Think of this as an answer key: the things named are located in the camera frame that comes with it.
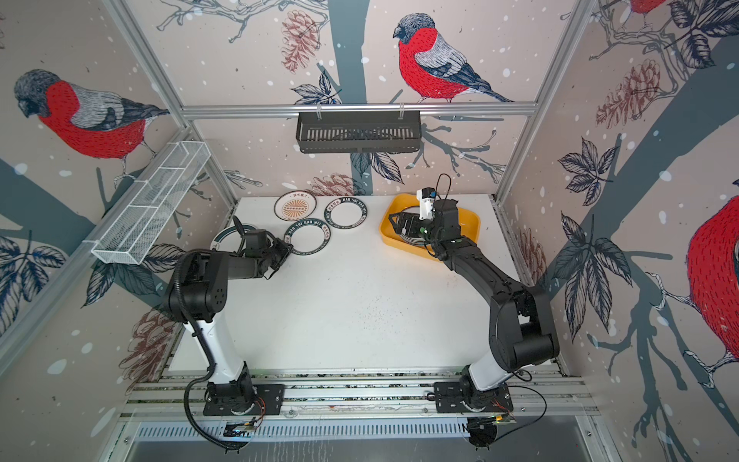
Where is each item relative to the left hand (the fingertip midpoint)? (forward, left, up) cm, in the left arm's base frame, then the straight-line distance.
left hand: (292, 243), depth 103 cm
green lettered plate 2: (+5, -5, -2) cm, 7 cm away
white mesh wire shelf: (-6, +32, +27) cm, 42 cm away
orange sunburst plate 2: (-13, -42, +20) cm, 49 cm away
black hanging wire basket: (+33, -24, +24) cm, 48 cm away
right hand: (-4, -38, +18) cm, 42 cm away
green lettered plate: (+17, -18, -2) cm, 25 cm away
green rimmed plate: (+6, +27, -4) cm, 28 cm away
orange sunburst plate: (+22, +4, -3) cm, 23 cm away
